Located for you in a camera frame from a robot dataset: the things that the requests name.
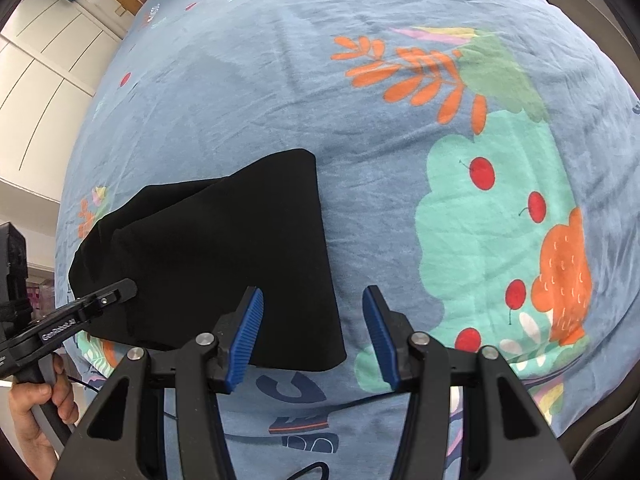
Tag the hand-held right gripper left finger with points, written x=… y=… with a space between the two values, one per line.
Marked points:
x=247 y=330

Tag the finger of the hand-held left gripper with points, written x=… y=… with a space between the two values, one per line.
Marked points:
x=107 y=297

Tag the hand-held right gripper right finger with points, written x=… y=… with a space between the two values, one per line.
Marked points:
x=381 y=332

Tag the black pants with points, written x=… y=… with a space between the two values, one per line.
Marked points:
x=215 y=260

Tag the person's left hand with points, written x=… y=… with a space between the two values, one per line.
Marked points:
x=30 y=420

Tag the blue printed bed sheet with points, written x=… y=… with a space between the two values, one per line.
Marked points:
x=400 y=160

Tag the white wardrobe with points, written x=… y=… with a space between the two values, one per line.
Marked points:
x=45 y=100

